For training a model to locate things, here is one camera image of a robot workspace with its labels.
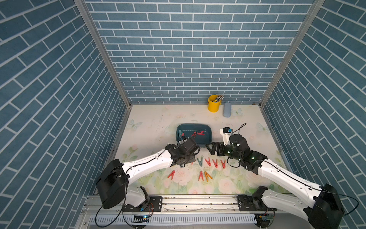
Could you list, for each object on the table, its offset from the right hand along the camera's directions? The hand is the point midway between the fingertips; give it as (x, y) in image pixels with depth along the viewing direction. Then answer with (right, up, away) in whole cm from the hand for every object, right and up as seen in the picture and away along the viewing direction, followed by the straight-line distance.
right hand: (212, 145), depth 78 cm
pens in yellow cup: (+9, +30, +25) cm, 40 cm away
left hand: (-9, -9, +3) cm, 13 cm away
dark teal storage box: (-15, +6, +27) cm, 31 cm away
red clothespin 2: (+4, -14, +10) cm, 18 cm away
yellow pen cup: (+6, +24, +34) cm, 42 cm away
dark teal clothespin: (-6, -13, +11) cm, 18 cm away
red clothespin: (-1, -13, +11) cm, 16 cm away
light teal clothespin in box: (-20, +4, +21) cm, 29 cm away
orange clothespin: (-2, -19, +4) cm, 19 cm away
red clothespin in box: (-9, +4, +24) cm, 26 cm away
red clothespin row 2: (-6, -18, +5) cm, 20 cm away
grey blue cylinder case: (+18, +22, +37) cm, 47 cm away
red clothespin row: (-23, -18, +6) cm, 30 cm away
